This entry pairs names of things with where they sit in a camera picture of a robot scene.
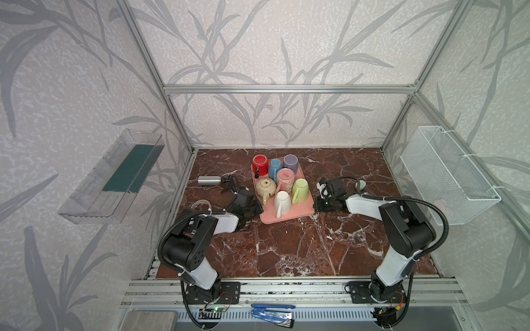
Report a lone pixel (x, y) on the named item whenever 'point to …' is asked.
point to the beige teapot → (266, 187)
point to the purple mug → (290, 161)
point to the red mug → (260, 161)
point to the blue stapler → (280, 315)
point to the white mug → (282, 203)
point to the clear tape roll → (201, 200)
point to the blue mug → (276, 164)
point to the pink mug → (285, 179)
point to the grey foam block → (150, 320)
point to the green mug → (300, 191)
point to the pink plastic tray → (298, 211)
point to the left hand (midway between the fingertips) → (265, 199)
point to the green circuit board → (219, 309)
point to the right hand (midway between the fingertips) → (312, 199)
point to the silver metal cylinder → (209, 180)
